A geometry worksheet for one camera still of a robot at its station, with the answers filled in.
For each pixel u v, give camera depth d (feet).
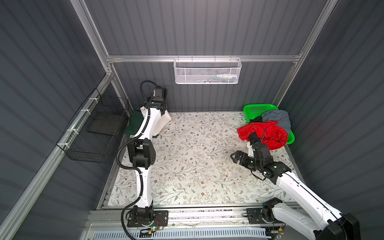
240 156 2.39
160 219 2.38
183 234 2.53
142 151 1.87
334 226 1.31
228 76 2.93
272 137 3.06
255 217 2.39
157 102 2.29
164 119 3.55
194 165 3.00
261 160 1.99
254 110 3.79
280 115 3.41
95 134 2.43
